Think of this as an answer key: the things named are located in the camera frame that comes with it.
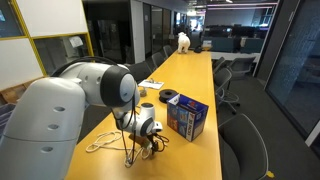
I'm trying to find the black chair chrome base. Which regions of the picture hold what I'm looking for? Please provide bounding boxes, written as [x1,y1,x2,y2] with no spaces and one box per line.
[126,61,153,84]

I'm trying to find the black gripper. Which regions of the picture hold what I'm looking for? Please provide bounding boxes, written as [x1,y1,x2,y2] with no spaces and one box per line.
[147,132,162,157]

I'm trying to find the white string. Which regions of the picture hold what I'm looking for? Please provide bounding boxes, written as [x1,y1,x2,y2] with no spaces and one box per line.
[124,146,152,168]
[85,130,134,154]

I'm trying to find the paper note on glass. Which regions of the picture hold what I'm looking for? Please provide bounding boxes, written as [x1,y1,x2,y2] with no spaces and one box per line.
[68,35,84,49]

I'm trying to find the grey office desk divider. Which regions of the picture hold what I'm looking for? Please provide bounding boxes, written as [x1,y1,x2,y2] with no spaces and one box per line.
[202,34,265,54]

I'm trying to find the grey office chair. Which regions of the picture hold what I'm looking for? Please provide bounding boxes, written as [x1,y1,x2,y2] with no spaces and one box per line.
[212,56,227,73]
[218,113,270,180]
[213,67,241,115]
[228,56,262,78]

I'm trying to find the white paper sheet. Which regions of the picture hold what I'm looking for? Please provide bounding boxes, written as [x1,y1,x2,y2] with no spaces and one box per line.
[137,79,165,91]

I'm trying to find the white plush toy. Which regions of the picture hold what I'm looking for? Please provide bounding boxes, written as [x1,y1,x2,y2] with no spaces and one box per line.
[176,31,192,55]

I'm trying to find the blue printed cardboard box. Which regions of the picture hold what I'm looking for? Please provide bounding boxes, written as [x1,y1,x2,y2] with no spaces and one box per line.
[166,93,210,143]

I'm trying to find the black filament spool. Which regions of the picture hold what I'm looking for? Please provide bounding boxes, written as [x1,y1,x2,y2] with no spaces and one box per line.
[158,88,179,104]

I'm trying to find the black office chair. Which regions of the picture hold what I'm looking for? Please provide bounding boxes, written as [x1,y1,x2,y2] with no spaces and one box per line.
[151,51,166,69]
[162,44,174,58]

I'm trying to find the white labelled box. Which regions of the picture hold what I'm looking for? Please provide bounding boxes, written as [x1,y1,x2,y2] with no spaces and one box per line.
[201,39,214,51]

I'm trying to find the brown cardboard sheet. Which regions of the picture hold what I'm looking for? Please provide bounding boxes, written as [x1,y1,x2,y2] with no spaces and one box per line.
[0,78,44,105]

